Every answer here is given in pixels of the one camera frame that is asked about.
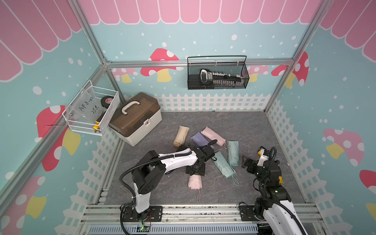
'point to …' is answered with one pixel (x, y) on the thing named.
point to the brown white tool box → (137, 118)
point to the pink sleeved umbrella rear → (211, 135)
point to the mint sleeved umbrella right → (233, 152)
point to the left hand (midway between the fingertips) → (196, 174)
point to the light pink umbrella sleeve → (195, 182)
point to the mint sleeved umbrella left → (223, 166)
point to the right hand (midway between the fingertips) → (248, 158)
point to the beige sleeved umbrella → (181, 136)
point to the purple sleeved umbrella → (199, 140)
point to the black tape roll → (106, 100)
